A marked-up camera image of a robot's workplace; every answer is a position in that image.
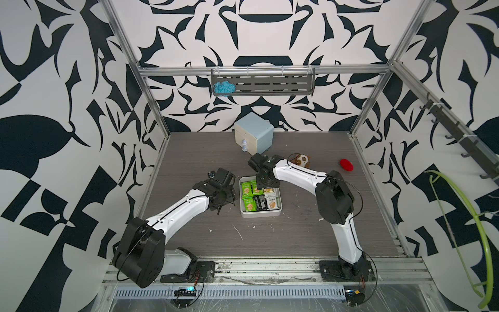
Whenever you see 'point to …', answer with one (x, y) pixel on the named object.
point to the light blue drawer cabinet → (258, 132)
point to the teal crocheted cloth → (224, 88)
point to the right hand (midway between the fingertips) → (261, 182)
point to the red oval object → (346, 164)
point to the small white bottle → (244, 145)
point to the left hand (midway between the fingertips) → (225, 193)
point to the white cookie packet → (271, 200)
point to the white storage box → (249, 214)
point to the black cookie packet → (260, 202)
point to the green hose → (475, 287)
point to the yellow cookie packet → (268, 190)
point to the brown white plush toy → (300, 159)
